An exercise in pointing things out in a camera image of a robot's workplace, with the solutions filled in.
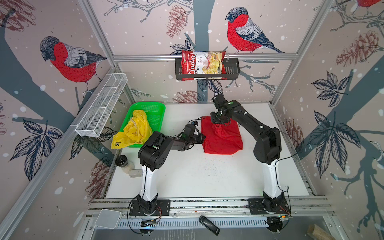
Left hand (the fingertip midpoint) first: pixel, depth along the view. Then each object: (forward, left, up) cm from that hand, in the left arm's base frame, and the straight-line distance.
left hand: (205, 136), depth 98 cm
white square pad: (-45, +49, -2) cm, 66 cm away
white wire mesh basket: (-8, +57, +28) cm, 64 cm away
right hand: (+4, -4, +9) cm, 11 cm away
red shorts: (-6, -9, +7) cm, 13 cm away
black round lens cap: (-20, +46, +9) cm, 51 cm away
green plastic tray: (+18, +36, +4) cm, 41 cm away
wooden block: (-51, -47, +2) cm, 69 cm away
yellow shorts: (+1, +45, +5) cm, 45 cm away
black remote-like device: (-48, +1, +1) cm, 48 cm away
